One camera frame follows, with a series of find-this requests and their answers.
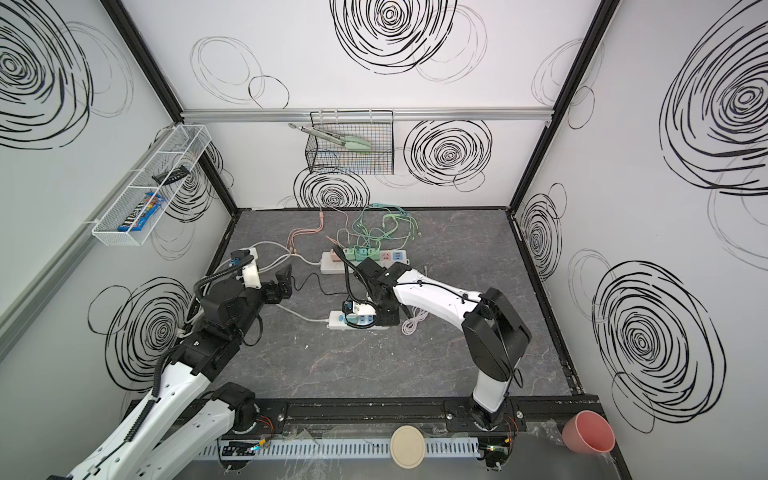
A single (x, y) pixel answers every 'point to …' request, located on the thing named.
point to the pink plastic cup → (587, 432)
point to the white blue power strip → (337, 321)
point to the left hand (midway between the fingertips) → (276, 266)
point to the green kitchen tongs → (350, 143)
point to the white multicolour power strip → (328, 266)
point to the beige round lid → (407, 447)
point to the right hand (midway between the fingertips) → (382, 309)
